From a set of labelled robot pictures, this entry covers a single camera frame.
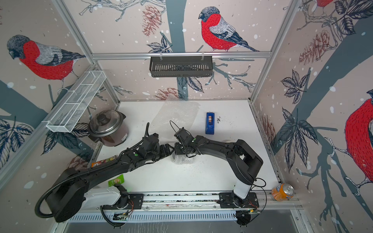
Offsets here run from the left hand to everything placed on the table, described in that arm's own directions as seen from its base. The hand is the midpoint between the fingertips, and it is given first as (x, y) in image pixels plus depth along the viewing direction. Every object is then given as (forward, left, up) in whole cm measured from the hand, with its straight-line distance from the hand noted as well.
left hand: (174, 149), depth 83 cm
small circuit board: (-31, +26, -12) cm, 42 cm away
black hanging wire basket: (+59, 0, +17) cm, 61 cm away
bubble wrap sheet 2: (+33, +4, -9) cm, 35 cm away
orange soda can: (-22, -54, +1) cm, 58 cm away
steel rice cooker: (+11, +40, +7) cm, 42 cm away
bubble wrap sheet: (-5, -5, -3) cm, 7 cm away
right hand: (+2, -1, -4) cm, 5 cm away
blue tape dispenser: (+22, -23, -6) cm, 33 cm away
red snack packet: (-6, +48, -8) cm, 49 cm away
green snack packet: (-15, +30, -8) cm, 35 cm away
